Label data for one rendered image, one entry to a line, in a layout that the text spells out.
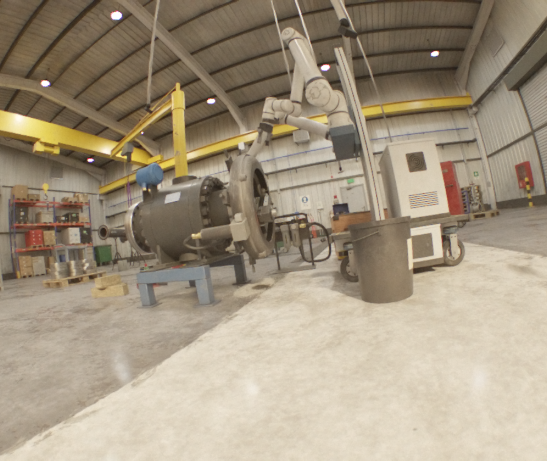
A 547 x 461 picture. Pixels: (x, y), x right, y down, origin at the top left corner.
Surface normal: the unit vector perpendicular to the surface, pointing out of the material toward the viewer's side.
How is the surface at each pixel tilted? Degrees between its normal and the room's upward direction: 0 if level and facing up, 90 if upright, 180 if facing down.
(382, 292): 93
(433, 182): 90
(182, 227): 106
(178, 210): 83
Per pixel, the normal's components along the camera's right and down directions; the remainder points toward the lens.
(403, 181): -0.29, 0.02
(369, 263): -0.77, 0.15
